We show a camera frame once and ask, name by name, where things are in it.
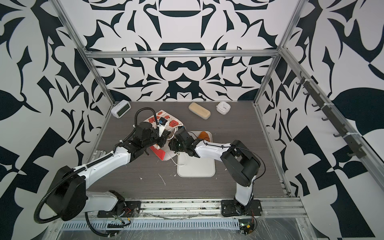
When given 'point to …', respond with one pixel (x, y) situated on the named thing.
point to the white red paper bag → (163, 152)
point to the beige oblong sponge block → (199, 110)
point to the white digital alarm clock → (121, 108)
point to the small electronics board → (246, 225)
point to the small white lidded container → (223, 107)
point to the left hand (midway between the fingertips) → (170, 129)
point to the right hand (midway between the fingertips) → (170, 143)
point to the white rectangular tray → (188, 166)
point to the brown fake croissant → (204, 135)
